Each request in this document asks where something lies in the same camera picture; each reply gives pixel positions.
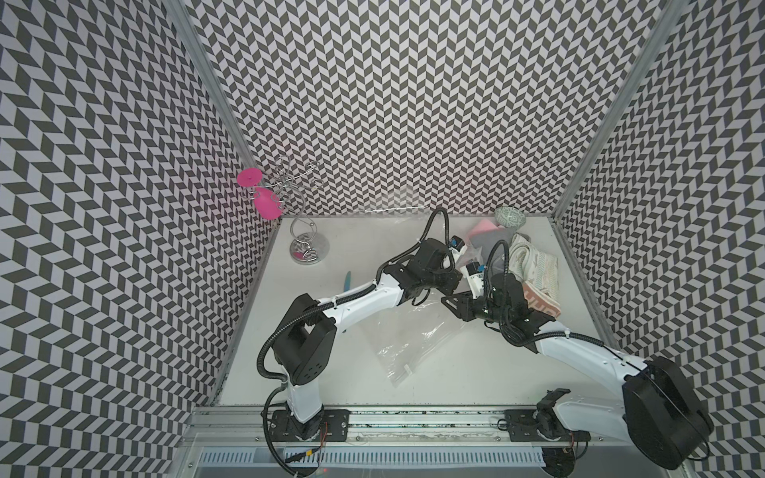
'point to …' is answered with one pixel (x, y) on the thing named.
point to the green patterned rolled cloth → (509, 217)
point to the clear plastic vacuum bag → (404, 340)
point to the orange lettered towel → (539, 302)
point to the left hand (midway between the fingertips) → (459, 277)
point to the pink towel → (483, 226)
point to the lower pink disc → (267, 203)
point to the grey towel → (494, 245)
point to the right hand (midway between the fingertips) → (445, 304)
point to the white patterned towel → (534, 267)
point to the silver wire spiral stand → (308, 247)
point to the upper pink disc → (249, 177)
